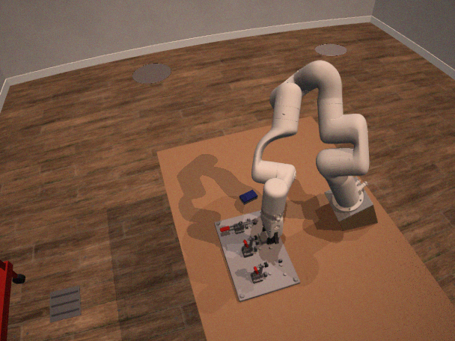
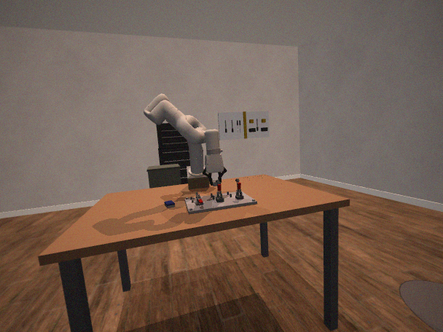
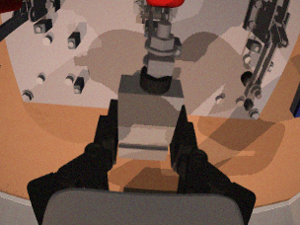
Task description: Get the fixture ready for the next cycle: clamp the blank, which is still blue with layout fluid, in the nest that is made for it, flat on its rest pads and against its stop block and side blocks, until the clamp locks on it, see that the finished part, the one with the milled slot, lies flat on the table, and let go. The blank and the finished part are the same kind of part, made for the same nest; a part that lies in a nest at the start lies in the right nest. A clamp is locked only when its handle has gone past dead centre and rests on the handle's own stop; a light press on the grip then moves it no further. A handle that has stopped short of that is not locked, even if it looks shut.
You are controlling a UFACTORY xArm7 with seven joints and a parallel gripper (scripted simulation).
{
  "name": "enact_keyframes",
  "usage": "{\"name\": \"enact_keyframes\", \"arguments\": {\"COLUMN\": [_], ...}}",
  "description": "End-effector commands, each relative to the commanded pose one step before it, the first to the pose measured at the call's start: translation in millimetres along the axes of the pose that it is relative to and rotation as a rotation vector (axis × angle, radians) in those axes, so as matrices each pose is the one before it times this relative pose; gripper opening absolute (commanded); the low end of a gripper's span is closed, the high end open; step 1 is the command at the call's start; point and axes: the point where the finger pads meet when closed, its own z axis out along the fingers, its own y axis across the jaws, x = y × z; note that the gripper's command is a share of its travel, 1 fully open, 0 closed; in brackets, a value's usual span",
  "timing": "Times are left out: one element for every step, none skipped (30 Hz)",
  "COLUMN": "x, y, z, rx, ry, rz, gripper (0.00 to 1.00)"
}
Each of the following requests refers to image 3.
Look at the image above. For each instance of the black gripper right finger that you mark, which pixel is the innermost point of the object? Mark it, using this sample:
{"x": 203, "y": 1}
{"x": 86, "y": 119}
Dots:
{"x": 197, "y": 175}

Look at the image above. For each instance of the white fixture plate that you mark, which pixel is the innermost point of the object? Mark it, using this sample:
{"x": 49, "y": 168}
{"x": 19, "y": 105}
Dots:
{"x": 112, "y": 43}

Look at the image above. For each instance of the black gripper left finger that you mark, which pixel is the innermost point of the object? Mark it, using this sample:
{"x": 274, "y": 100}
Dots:
{"x": 89, "y": 167}

